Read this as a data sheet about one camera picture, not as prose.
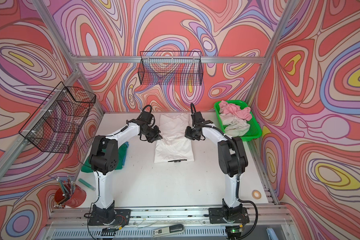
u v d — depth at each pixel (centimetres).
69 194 73
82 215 75
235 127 105
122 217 72
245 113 109
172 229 66
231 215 65
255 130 101
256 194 80
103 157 55
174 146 99
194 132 74
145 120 80
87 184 84
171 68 98
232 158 53
